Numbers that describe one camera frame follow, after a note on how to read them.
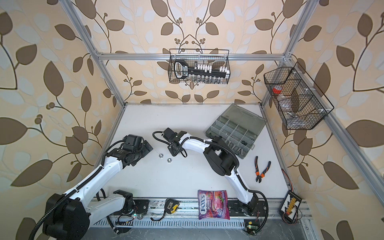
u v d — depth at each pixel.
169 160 0.91
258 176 0.84
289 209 0.72
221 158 0.55
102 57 0.93
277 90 0.88
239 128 1.02
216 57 0.91
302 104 0.73
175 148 0.69
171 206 0.72
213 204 0.74
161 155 0.93
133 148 0.64
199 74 0.86
